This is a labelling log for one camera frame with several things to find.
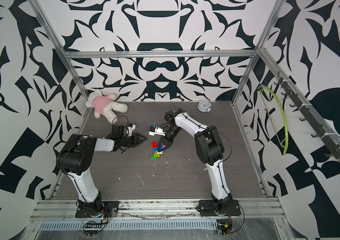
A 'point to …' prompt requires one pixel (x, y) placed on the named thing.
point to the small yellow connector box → (226, 226)
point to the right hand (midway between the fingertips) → (160, 146)
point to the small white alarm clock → (204, 106)
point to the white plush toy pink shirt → (104, 105)
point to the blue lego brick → (156, 148)
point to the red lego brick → (154, 144)
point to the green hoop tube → (285, 146)
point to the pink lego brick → (163, 146)
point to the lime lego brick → (157, 154)
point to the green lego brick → (153, 158)
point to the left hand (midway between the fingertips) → (143, 137)
